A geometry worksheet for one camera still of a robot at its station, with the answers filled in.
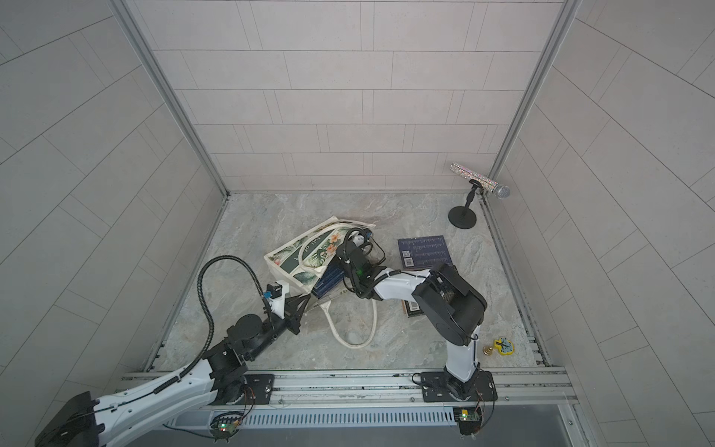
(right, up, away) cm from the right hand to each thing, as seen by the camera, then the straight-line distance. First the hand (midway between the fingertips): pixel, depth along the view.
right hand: (333, 248), depth 90 cm
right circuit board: (+37, -39, -22) cm, 59 cm away
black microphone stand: (+49, +10, +18) cm, 53 cm away
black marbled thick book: (+25, -17, -7) cm, 31 cm away
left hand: (-3, -12, -13) cm, 18 cm away
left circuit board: (-22, -38, -26) cm, 51 cm away
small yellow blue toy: (+50, -26, -13) cm, 58 cm away
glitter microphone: (+53, +19, -3) cm, 57 cm away
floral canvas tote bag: (-8, -2, -12) cm, 14 cm away
